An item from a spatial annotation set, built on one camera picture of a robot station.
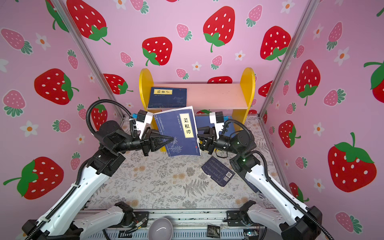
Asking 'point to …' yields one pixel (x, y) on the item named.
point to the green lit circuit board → (253, 234)
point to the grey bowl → (161, 229)
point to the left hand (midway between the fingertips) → (171, 140)
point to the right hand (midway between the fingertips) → (188, 135)
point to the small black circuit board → (213, 231)
